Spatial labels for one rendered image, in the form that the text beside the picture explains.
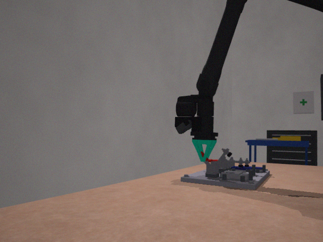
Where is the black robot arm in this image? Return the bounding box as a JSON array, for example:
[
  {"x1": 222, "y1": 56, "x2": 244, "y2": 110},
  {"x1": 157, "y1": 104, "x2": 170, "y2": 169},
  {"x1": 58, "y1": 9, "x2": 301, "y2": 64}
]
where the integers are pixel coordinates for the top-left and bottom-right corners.
[{"x1": 175, "y1": 0, "x2": 323, "y2": 134}]

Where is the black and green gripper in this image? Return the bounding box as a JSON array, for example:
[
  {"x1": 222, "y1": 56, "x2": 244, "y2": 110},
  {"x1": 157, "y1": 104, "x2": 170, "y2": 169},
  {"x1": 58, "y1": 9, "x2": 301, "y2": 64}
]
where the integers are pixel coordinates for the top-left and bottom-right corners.
[{"x1": 190, "y1": 116, "x2": 218, "y2": 162}]

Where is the toggle clamp with red handle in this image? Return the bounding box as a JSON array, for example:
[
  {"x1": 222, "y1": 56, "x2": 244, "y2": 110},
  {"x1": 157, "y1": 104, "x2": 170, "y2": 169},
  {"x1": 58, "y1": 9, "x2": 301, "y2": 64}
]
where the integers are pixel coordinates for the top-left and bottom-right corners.
[
  {"x1": 208, "y1": 156, "x2": 244, "y2": 173},
  {"x1": 228, "y1": 158, "x2": 250, "y2": 170}
]

